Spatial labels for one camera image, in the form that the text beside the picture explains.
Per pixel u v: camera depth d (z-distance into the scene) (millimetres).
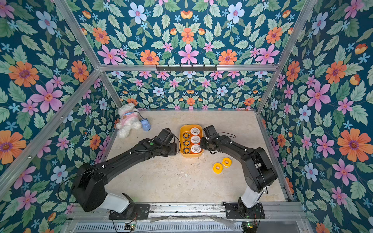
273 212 750
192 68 921
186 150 954
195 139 973
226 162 904
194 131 1012
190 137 1005
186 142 976
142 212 734
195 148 929
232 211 734
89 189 420
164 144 666
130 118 1033
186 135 1022
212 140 708
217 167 884
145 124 1035
